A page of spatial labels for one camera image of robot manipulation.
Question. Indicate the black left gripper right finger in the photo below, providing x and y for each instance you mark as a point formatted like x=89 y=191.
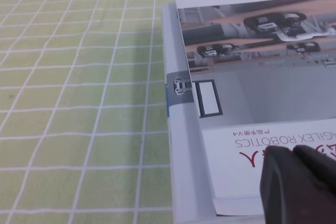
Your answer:
x=313 y=174

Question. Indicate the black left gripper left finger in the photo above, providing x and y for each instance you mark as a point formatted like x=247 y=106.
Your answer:
x=279 y=204

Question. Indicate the grey white book underneath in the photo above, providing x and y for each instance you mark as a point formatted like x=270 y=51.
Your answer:
x=191 y=194

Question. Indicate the Agilex robotics manual book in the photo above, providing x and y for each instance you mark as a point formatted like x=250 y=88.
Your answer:
x=262 y=73

